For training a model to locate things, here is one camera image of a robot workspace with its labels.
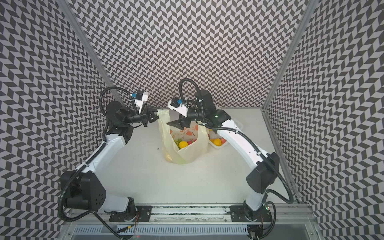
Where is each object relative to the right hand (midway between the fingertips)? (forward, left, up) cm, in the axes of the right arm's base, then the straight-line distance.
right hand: (170, 119), depth 68 cm
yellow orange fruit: (+5, -23, -28) cm, 37 cm away
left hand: (+1, +1, +4) cm, 4 cm away
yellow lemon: (0, -3, -22) cm, 22 cm away
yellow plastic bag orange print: (-6, -12, -5) cm, 14 cm away
